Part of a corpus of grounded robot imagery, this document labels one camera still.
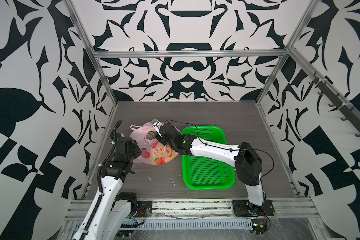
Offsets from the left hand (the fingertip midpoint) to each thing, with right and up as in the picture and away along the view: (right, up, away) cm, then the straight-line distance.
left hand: (134, 144), depth 78 cm
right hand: (+13, +9, +4) cm, 17 cm away
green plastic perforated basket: (+35, -17, +7) cm, 40 cm away
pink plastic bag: (+8, -6, +7) cm, 12 cm away
